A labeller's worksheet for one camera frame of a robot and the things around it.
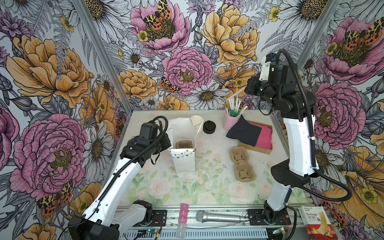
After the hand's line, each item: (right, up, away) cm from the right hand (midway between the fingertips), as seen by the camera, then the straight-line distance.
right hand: (246, 84), depth 63 cm
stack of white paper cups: (-20, -16, +29) cm, 38 cm away
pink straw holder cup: (+1, -15, +41) cm, 44 cm away
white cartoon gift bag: (-27, -34, +11) cm, 45 cm away
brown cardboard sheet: (+10, -30, +33) cm, 45 cm away
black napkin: (+12, -21, +39) cm, 47 cm away
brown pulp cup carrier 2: (+8, -44, +26) cm, 51 cm away
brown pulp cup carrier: (-29, -29, +33) cm, 53 cm away
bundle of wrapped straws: (+4, -5, +39) cm, 40 cm away
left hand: (-34, -27, +13) cm, 46 cm away
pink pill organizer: (-28, -66, +7) cm, 72 cm away
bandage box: (+35, -62, +7) cm, 72 cm away
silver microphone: (-14, -60, +8) cm, 63 cm away
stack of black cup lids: (-12, -19, +44) cm, 49 cm away
